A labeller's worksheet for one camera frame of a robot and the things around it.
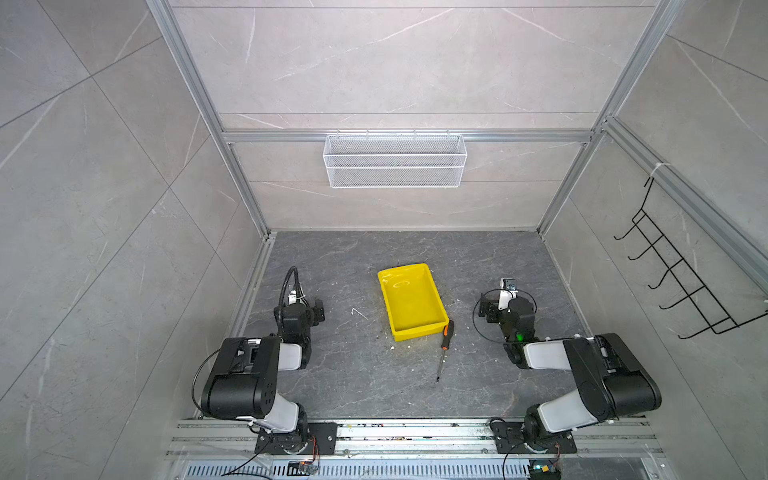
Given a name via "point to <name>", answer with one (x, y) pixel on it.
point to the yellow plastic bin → (414, 304)
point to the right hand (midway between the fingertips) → (497, 291)
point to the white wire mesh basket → (426, 161)
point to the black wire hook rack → (713, 312)
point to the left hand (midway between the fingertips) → (298, 295)
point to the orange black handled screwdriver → (447, 337)
